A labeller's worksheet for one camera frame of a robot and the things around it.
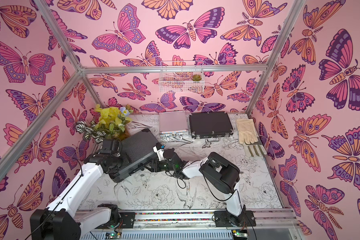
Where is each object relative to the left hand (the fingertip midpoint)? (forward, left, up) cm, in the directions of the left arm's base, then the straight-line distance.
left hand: (129, 159), depth 84 cm
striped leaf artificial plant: (+10, +18, +9) cm, 22 cm away
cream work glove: (+22, -76, -8) cm, 79 cm away
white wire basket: (+46, -29, +24) cm, 60 cm away
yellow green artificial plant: (+17, +10, +14) cm, 24 cm away
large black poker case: (+7, -4, -2) cm, 8 cm away
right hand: (-2, -10, -1) cm, 10 cm away
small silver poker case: (+34, -22, -9) cm, 42 cm away
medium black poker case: (+30, -49, -5) cm, 58 cm away
